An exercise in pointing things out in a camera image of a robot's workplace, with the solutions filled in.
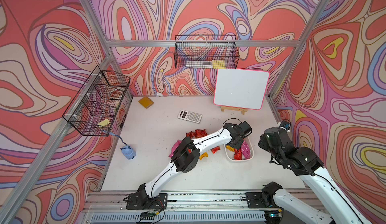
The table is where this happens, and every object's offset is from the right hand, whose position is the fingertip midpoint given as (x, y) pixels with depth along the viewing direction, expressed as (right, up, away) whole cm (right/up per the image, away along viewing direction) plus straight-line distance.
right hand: (265, 142), depth 70 cm
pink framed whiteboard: (-3, +30, +29) cm, 42 cm away
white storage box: (-13, -10, +16) cm, 23 cm away
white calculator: (-37, +11, +37) cm, 53 cm away
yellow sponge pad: (-71, +22, +45) cm, 87 cm away
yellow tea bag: (-28, -11, +16) cm, 34 cm away
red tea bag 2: (-36, 0, +24) cm, 43 cm away
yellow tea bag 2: (-13, -7, +15) cm, 21 cm away
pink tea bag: (-3, -9, +18) cm, 20 cm away
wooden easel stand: (0, +16, +34) cm, 38 cm away
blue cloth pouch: (-71, -9, +14) cm, 73 cm away
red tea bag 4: (-9, -11, +16) cm, 21 cm away
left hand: (-8, -5, +19) cm, 22 cm away
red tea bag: (-31, 0, +25) cm, 40 cm away
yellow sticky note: (-78, +9, +2) cm, 79 cm away
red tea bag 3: (-21, -9, +20) cm, 30 cm away
